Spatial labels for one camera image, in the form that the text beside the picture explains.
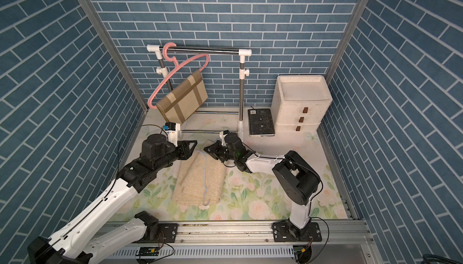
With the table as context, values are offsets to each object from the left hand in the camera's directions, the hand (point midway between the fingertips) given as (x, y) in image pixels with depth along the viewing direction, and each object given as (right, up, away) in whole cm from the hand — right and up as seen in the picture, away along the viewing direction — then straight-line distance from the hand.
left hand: (199, 143), depth 74 cm
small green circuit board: (-20, -44, -2) cm, 48 cm away
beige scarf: (-2, -19, +11) cm, 22 cm away
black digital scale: (+30, +8, +38) cm, 49 cm away
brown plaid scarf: (-14, +17, +17) cm, 28 cm away
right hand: (0, -4, +9) cm, 10 cm away
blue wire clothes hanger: (+1, -18, +6) cm, 19 cm away
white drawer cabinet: (+48, +19, +18) cm, 54 cm away
